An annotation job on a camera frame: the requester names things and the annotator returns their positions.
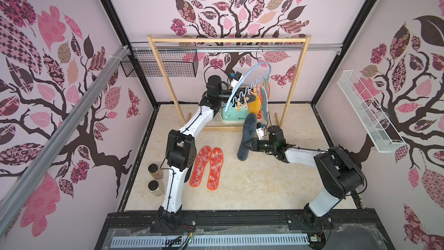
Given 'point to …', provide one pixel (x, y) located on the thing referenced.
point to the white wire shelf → (377, 125)
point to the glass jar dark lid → (155, 173)
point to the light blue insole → (265, 101)
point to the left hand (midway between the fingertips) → (252, 99)
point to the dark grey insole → (249, 132)
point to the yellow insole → (254, 107)
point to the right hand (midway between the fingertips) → (242, 145)
